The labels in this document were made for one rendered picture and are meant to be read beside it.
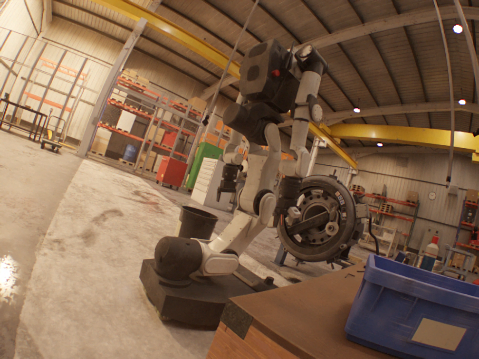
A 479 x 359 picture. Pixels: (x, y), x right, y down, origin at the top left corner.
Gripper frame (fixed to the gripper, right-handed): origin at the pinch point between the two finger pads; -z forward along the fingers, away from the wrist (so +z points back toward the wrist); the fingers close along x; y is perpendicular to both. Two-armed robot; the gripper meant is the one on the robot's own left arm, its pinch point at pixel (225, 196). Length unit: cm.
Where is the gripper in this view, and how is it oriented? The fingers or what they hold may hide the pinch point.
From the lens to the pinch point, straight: 131.2
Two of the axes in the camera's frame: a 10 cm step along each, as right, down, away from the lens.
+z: 1.7, -9.8, -0.9
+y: -6.3, -1.7, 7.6
